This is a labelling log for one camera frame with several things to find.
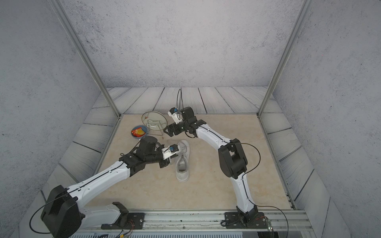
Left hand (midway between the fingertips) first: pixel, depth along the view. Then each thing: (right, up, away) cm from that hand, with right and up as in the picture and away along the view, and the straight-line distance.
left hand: (178, 153), depth 79 cm
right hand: (-7, +13, +11) cm, 18 cm away
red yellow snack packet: (-31, +10, +26) cm, 42 cm away
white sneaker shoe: (+2, -10, +3) cm, 10 cm away
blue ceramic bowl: (-27, +13, +29) cm, 42 cm away
